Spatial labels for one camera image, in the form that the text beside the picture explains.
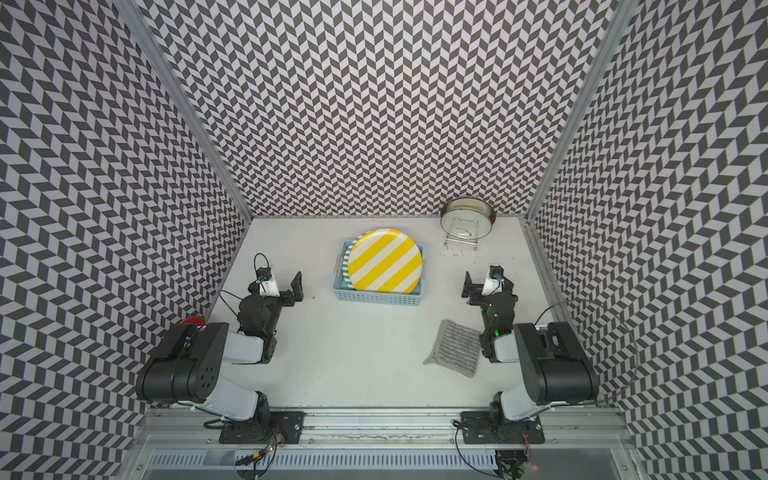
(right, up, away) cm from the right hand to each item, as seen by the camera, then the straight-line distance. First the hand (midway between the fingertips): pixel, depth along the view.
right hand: (482, 277), depth 91 cm
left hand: (-61, +1, 0) cm, 61 cm away
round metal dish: (-2, +19, +11) cm, 22 cm away
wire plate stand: (-2, +15, +18) cm, 23 cm away
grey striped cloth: (-9, -20, -5) cm, 23 cm away
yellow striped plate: (-30, +5, +6) cm, 31 cm away
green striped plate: (-44, +1, +8) cm, 44 cm away
